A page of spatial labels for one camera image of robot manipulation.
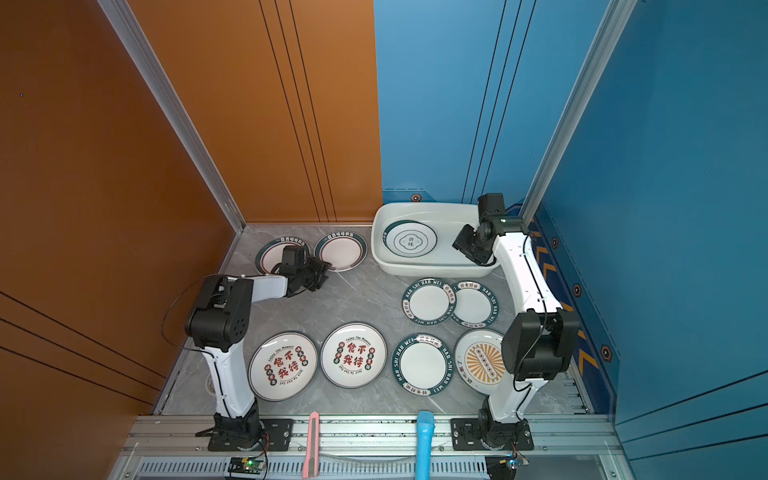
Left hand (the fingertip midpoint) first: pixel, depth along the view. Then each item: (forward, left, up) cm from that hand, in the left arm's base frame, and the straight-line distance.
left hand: (333, 263), depth 104 cm
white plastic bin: (+24, -43, -1) cm, 49 cm away
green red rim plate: (+13, -27, -1) cm, 30 cm away
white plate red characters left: (-34, +10, -4) cm, 36 cm away
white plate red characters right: (-31, -10, -4) cm, 33 cm away
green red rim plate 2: (+7, +25, -4) cm, 26 cm away
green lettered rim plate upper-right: (-14, -49, -3) cm, 51 cm away
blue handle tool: (-49, -30, 0) cm, 57 cm away
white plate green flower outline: (+13, -27, -1) cm, 30 cm away
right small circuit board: (-56, -50, -3) cm, 75 cm away
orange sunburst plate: (-33, -46, -3) cm, 57 cm away
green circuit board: (-57, +12, -5) cm, 59 cm away
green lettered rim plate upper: (-13, -33, -3) cm, 36 cm away
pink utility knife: (-56, -3, -2) cm, 56 cm away
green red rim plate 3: (+9, -2, -4) cm, 10 cm away
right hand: (-7, -40, +18) cm, 44 cm away
